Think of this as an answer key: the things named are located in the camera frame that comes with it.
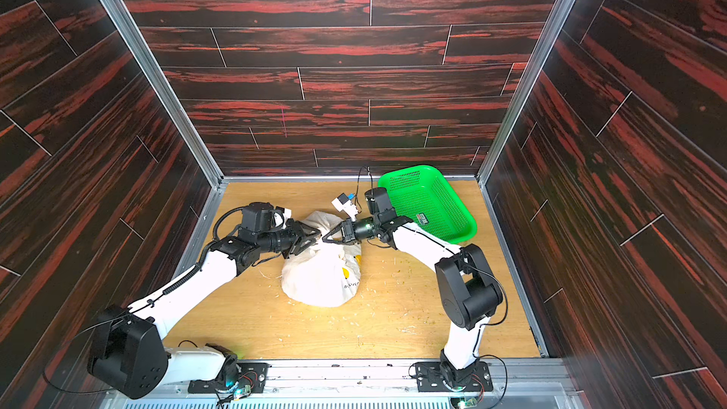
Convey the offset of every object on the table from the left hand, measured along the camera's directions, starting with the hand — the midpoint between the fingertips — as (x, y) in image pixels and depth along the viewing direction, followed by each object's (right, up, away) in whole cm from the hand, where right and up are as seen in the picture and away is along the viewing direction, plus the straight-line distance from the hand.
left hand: (321, 234), depth 79 cm
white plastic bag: (+1, -11, -1) cm, 11 cm away
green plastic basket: (+39, +13, +38) cm, 56 cm away
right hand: (+2, -1, +2) cm, 3 cm away
